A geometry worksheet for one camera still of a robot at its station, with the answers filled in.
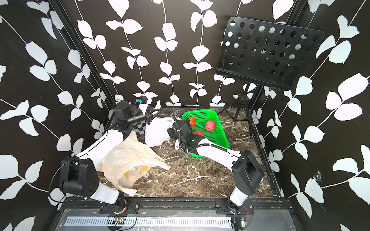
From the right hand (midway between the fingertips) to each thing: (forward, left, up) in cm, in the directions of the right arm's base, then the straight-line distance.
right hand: (175, 122), depth 83 cm
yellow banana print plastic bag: (-21, +25, -10) cm, 34 cm away
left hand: (+2, +7, +10) cm, 13 cm away
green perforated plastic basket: (+4, -28, -21) cm, 35 cm away
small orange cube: (-26, +25, -20) cm, 41 cm away
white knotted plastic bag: (-9, +9, +2) cm, 13 cm away
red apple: (+10, -23, -16) cm, 29 cm away
